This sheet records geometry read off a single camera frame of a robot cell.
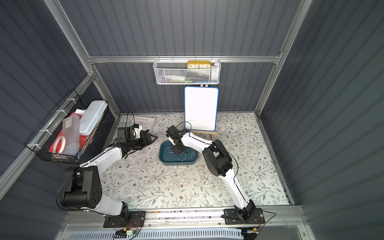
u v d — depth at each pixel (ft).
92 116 2.45
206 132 3.25
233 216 2.42
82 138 2.29
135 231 2.30
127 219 2.23
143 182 2.84
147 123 3.58
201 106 2.99
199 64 2.85
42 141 2.02
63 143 2.06
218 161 1.96
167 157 3.13
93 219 2.47
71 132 2.24
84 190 1.45
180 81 2.91
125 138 2.33
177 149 2.92
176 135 2.44
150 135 2.75
